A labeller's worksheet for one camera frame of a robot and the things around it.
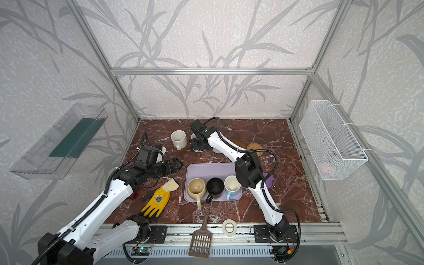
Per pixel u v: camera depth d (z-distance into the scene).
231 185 0.88
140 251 0.71
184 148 1.03
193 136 0.99
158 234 0.74
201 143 0.72
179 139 1.05
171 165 0.70
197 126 0.76
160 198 0.83
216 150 1.02
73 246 0.38
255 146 1.05
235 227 0.75
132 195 0.53
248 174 0.58
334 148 0.61
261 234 0.74
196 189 0.87
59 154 0.63
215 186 0.82
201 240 0.72
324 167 0.73
